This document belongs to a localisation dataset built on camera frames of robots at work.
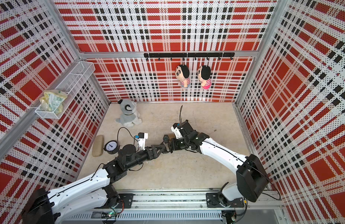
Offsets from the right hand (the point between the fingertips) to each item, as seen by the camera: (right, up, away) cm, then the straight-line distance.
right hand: (171, 145), depth 79 cm
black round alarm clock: (-42, -4, +14) cm, 44 cm away
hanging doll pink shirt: (+21, +46, +15) cm, 53 cm away
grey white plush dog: (-30, +18, +18) cm, 40 cm away
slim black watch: (-4, +2, +10) cm, 11 cm away
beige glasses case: (-51, -3, +14) cm, 53 cm away
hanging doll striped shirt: (+6, +45, +12) cm, 47 cm away
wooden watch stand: (-1, +3, +14) cm, 15 cm away
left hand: (-4, 0, -4) cm, 6 cm away
